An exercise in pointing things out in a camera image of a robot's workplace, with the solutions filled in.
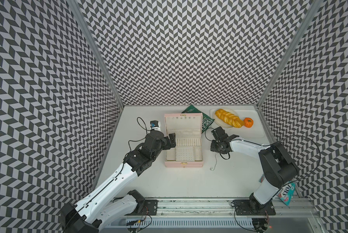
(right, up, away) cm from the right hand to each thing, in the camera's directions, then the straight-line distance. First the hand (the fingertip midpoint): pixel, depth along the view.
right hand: (215, 149), depth 94 cm
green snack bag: (-3, +18, +11) cm, 22 cm away
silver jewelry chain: (-3, -10, -7) cm, 13 cm away
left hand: (-30, +11, -19) cm, 37 cm away
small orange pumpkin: (+25, +18, +8) cm, 32 cm away
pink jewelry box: (-18, 0, -7) cm, 19 cm away
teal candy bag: (+35, -20, -17) cm, 44 cm away
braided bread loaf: (+13, +20, +10) cm, 26 cm away
